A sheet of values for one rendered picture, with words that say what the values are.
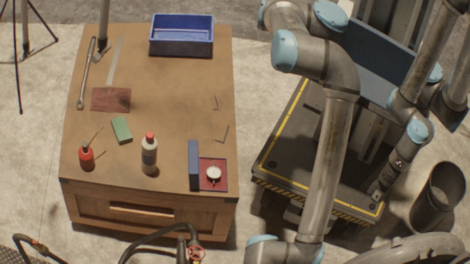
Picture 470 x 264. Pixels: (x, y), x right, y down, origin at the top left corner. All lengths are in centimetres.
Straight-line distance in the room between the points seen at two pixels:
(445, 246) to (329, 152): 71
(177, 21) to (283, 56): 144
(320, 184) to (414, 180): 180
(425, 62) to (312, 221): 65
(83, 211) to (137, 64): 78
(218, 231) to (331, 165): 118
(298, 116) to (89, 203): 111
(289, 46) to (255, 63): 201
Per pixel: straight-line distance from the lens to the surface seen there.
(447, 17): 189
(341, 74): 167
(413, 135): 187
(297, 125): 299
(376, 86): 245
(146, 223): 280
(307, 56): 166
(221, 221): 271
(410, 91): 198
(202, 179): 255
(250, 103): 345
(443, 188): 332
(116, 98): 277
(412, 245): 200
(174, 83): 285
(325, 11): 226
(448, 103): 219
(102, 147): 261
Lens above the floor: 258
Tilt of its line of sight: 50 degrees down
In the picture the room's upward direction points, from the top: 13 degrees clockwise
